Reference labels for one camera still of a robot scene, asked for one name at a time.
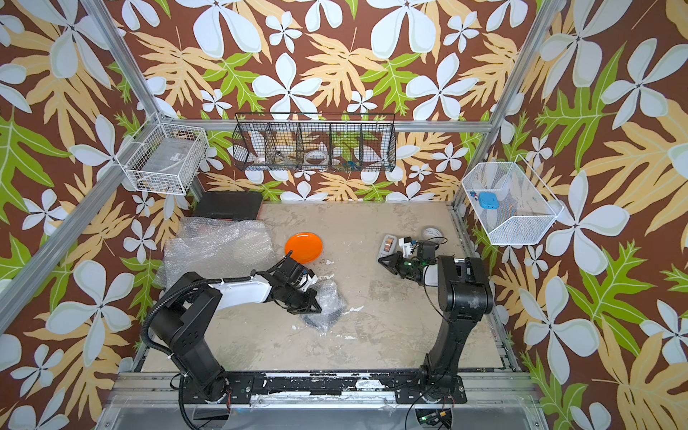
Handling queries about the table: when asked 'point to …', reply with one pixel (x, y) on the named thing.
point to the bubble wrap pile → (217, 248)
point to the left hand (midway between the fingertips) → (323, 307)
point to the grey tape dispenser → (387, 245)
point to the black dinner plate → (330, 314)
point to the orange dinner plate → (307, 248)
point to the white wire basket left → (164, 158)
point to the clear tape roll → (432, 232)
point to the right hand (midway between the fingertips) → (379, 259)
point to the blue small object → (488, 200)
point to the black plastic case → (236, 206)
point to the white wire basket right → (527, 208)
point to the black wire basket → (314, 141)
